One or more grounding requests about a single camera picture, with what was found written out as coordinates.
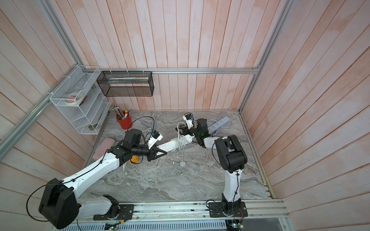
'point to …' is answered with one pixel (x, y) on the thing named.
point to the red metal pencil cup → (125, 123)
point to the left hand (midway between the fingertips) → (164, 153)
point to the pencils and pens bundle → (122, 114)
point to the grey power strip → (218, 124)
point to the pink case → (105, 144)
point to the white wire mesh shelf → (88, 116)
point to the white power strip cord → (181, 141)
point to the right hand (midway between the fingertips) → (178, 127)
